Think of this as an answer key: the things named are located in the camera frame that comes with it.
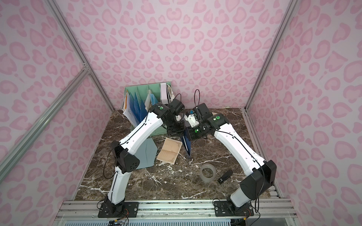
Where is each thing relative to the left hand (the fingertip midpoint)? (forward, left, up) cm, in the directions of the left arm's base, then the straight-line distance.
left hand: (186, 133), depth 79 cm
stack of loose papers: (+27, +10, +5) cm, 30 cm away
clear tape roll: (-15, -13, -20) cm, 28 cm away
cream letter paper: (0, +11, -21) cm, 24 cm away
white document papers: (+15, +37, +4) cm, 40 cm away
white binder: (+30, +15, +4) cm, 34 cm away
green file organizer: (+27, +33, 0) cm, 43 cm away
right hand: (-4, 0, +3) cm, 5 cm away
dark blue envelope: (-5, 0, -3) cm, 6 cm away
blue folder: (+23, +21, +4) cm, 31 cm away
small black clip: (-20, -20, -17) cm, 33 cm away
